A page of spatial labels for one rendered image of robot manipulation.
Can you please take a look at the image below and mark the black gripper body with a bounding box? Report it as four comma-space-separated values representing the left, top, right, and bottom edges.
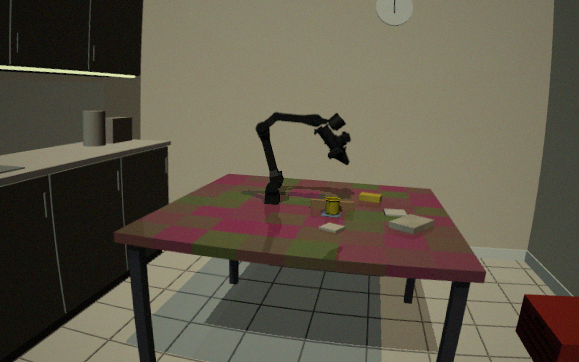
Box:
324, 133, 347, 159

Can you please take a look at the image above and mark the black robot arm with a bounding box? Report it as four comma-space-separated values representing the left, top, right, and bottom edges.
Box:
255, 113, 350, 205

